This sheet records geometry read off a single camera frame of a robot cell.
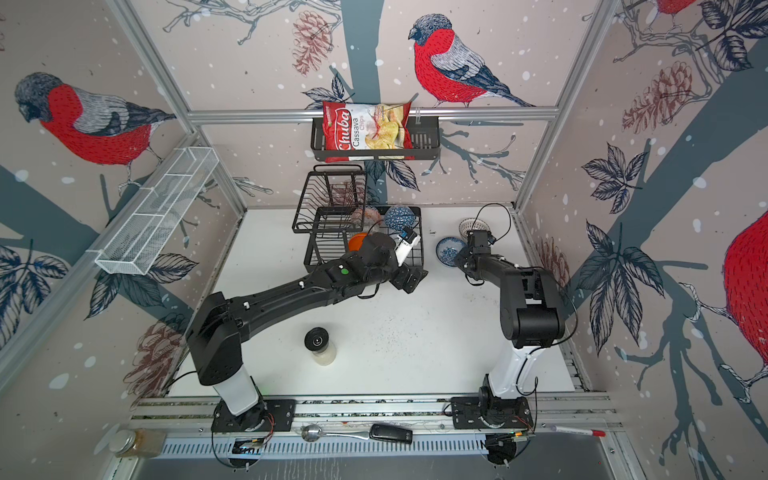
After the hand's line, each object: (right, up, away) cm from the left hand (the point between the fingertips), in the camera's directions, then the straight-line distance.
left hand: (416, 263), depth 77 cm
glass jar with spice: (-62, -39, -13) cm, 74 cm away
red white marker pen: (+39, -40, -6) cm, 57 cm away
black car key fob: (-6, -39, -8) cm, 41 cm away
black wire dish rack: (-30, +18, +35) cm, 49 cm away
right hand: (+17, -2, +24) cm, 29 cm away
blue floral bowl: (+14, +2, +27) cm, 30 cm away
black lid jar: (-26, -20, -2) cm, 32 cm away
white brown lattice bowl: (+27, +11, +33) cm, 44 cm away
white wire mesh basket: (-69, +6, -6) cm, 70 cm away
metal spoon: (-25, -40, -8) cm, 48 cm away
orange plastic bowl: (-19, +4, +20) cm, 28 cm away
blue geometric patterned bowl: (-3, +14, +37) cm, 40 cm away
